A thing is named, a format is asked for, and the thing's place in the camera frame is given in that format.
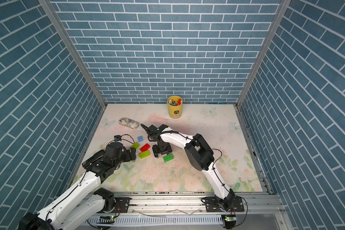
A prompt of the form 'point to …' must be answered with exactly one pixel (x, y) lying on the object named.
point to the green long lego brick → (168, 157)
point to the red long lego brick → (144, 148)
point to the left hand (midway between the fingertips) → (132, 150)
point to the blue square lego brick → (140, 138)
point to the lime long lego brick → (135, 145)
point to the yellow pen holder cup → (175, 105)
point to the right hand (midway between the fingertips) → (161, 155)
